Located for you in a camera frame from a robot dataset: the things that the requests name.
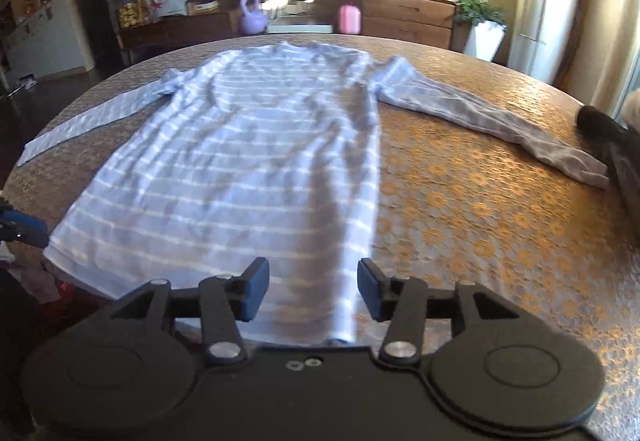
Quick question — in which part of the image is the white planter with green plant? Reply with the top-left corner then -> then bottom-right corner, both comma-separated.
451,0 -> 506,62

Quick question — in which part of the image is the lavender striped long-sleeve shirt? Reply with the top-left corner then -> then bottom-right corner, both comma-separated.
21,42 -> 608,343

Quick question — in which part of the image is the purple kettlebell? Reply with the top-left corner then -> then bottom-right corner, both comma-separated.
240,0 -> 269,35

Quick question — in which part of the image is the black clothes pile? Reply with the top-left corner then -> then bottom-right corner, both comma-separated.
576,105 -> 640,235

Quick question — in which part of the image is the pink small suitcase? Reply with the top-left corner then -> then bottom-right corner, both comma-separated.
337,5 -> 361,35

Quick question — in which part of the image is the wooden tv sideboard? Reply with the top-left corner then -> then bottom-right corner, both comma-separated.
118,0 -> 456,62

